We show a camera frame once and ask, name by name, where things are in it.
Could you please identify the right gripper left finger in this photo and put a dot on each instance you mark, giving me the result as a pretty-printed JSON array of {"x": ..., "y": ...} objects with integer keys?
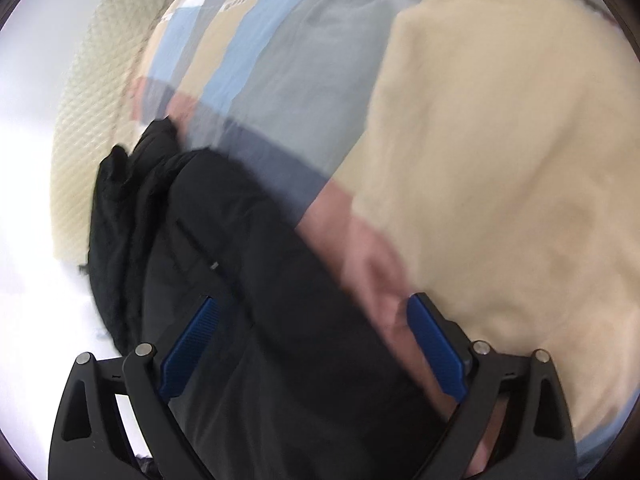
[{"x": 89, "y": 440}]

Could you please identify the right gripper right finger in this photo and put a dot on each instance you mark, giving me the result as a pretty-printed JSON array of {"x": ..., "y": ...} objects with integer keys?
[{"x": 535, "y": 440}]

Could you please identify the black puffer jacket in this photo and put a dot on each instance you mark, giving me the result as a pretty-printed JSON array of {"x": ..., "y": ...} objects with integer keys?
[{"x": 295, "y": 383}]

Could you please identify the plaid patchwork bed quilt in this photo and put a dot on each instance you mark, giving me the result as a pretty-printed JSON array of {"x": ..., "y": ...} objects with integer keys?
[{"x": 485, "y": 152}]

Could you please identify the cream quilted headboard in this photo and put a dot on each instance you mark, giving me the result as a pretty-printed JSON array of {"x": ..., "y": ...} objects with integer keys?
[{"x": 95, "y": 114}]

